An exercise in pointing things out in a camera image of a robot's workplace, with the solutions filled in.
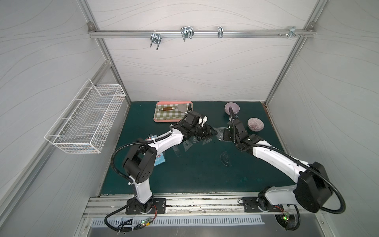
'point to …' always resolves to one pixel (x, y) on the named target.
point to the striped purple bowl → (255, 124)
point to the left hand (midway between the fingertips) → (218, 135)
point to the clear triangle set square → (206, 141)
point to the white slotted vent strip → (136, 221)
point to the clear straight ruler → (176, 151)
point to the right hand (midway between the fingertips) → (227, 129)
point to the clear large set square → (186, 147)
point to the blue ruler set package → (160, 159)
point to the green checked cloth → (170, 114)
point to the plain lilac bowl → (235, 106)
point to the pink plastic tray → (169, 102)
